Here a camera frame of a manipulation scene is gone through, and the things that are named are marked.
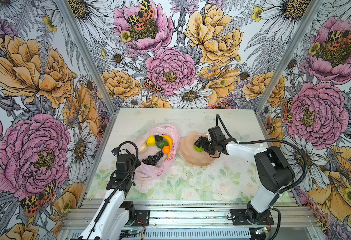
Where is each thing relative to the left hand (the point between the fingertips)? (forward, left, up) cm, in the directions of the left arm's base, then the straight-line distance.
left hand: (135, 159), depth 86 cm
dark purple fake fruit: (+18, -11, -4) cm, 21 cm away
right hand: (+8, -37, -3) cm, 38 cm away
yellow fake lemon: (+15, -7, -3) cm, 17 cm away
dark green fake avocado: (+13, -14, -3) cm, 19 cm away
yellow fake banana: (+13, -20, -5) cm, 24 cm away
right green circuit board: (-33, -63, -8) cm, 72 cm away
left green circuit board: (-32, -1, -9) cm, 34 cm away
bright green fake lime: (+9, -37, -5) cm, 39 cm away
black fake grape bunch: (+2, -9, -5) cm, 11 cm away
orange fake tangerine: (+8, -17, -4) cm, 19 cm away
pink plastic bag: (-7, -6, -1) cm, 9 cm away
